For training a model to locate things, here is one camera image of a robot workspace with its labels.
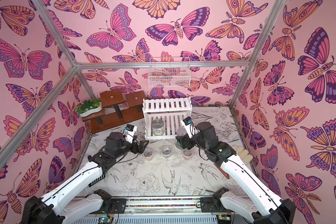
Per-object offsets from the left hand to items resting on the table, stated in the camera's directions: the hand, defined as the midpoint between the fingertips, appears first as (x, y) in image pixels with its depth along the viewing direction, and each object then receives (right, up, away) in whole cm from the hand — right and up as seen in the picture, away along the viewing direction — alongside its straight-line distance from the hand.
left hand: (143, 137), depth 79 cm
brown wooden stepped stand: (-28, +15, +30) cm, 43 cm away
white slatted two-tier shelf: (+16, +15, +2) cm, 22 cm away
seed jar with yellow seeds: (+1, -12, +9) cm, 15 cm away
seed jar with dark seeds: (+13, -10, +8) cm, 18 cm away
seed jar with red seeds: (+26, -11, +7) cm, 29 cm away
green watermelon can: (+21, +4, -8) cm, 23 cm away
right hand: (+20, +3, -8) cm, 22 cm away
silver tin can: (+8, +5, +2) cm, 10 cm away
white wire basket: (+14, +43, +26) cm, 52 cm away
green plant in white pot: (-39, +19, +13) cm, 45 cm away
